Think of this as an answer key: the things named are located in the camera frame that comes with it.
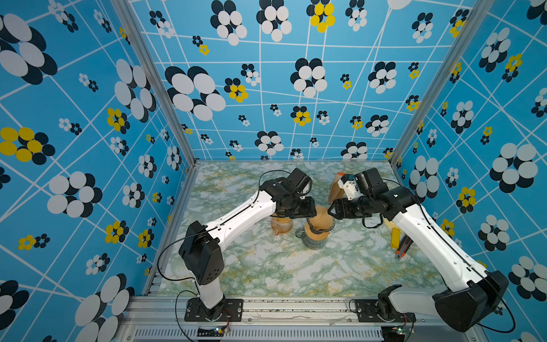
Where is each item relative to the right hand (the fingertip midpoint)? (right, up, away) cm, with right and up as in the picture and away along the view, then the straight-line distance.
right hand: (337, 210), depth 76 cm
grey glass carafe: (-9, -14, +9) cm, 19 cm away
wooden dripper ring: (-6, -11, +5) cm, 14 cm away
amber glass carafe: (-20, -8, +13) cm, 25 cm away
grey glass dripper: (-4, -9, +6) cm, 12 cm away
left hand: (-8, -1, +1) cm, 8 cm away
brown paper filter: (-5, -5, +7) cm, 9 cm away
